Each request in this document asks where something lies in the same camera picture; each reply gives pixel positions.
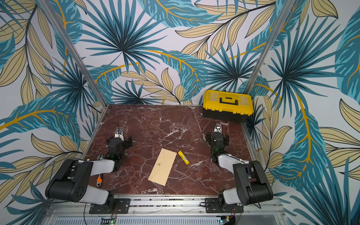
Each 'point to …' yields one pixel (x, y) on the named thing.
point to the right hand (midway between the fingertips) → (219, 133)
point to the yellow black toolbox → (227, 105)
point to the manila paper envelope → (162, 167)
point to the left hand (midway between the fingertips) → (121, 136)
